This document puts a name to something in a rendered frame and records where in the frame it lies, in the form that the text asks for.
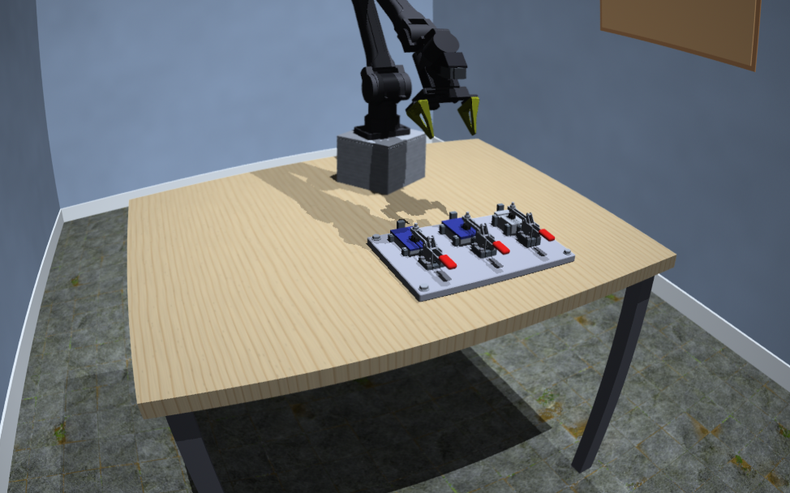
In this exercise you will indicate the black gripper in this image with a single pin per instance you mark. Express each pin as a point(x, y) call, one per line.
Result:
point(427, 100)

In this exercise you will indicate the blue rectangular block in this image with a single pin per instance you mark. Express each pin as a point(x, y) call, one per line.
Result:
point(455, 227)
point(403, 237)

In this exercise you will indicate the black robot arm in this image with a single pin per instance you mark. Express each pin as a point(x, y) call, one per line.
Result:
point(434, 53)

